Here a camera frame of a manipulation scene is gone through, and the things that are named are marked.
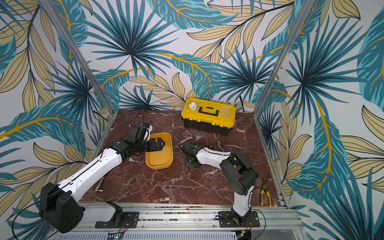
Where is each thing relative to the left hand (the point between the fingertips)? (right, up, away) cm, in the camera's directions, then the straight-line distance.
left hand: (157, 146), depth 81 cm
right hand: (+19, -12, +13) cm, 26 cm away
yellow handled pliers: (+59, -24, +1) cm, 63 cm away
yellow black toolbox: (+29, +17, +15) cm, 37 cm away
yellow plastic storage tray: (-3, -9, +9) cm, 13 cm away
